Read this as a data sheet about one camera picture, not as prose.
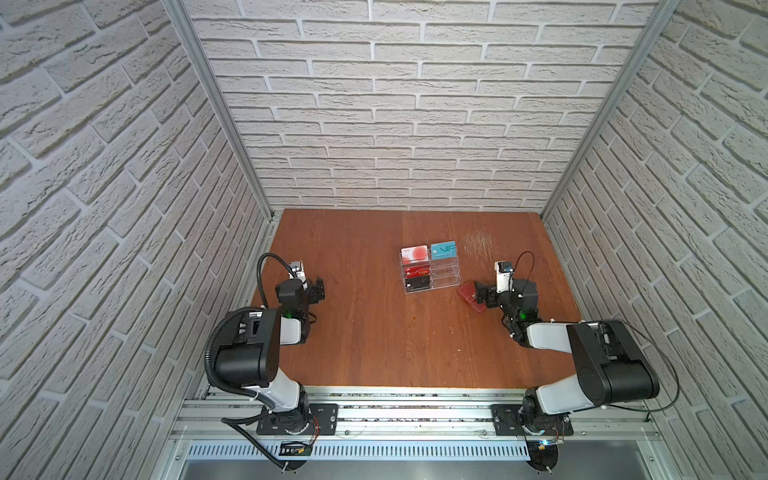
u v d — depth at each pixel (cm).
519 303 72
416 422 75
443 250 97
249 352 46
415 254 97
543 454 71
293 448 72
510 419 74
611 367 45
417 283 97
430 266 97
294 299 72
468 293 95
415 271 97
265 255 73
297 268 81
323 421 73
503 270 81
